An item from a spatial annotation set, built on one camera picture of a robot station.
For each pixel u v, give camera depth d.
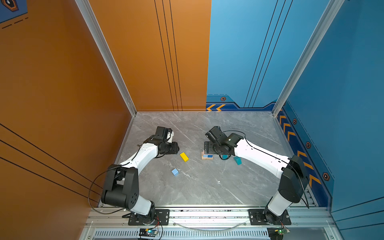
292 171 0.48
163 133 0.72
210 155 0.92
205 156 0.92
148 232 0.71
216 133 0.64
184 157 0.94
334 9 0.70
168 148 0.79
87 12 0.71
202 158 0.94
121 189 0.44
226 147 0.58
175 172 0.87
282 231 0.70
